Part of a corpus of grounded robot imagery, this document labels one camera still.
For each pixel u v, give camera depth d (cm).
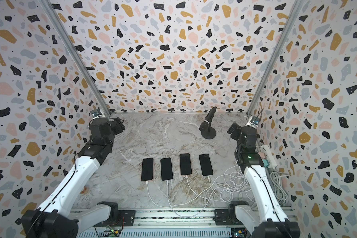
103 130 56
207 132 110
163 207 78
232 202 78
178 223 73
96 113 63
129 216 74
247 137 55
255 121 63
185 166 95
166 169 92
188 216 76
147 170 91
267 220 39
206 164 93
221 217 75
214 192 82
